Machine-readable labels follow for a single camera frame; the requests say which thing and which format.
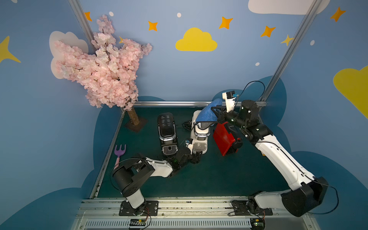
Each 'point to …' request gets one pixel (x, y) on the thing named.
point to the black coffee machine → (167, 133)
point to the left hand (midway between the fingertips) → (198, 149)
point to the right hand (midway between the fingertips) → (214, 106)
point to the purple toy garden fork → (119, 153)
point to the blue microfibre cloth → (207, 114)
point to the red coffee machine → (226, 137)
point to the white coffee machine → (200, 136)
